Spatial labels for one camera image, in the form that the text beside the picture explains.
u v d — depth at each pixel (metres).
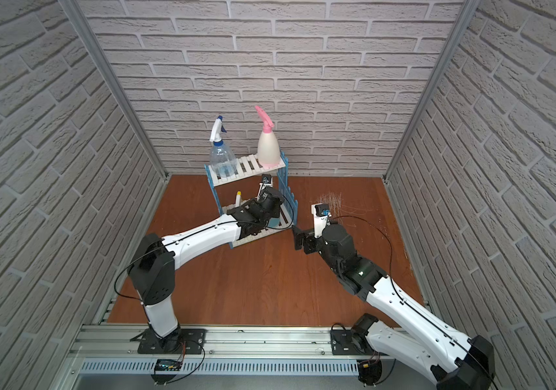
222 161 0.85
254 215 0.65
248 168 0.85
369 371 0.70
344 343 0.74
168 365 0.72
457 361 0.39
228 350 0.73
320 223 0.63
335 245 0.52
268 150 0.81
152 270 0.47
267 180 0.74
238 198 0.85
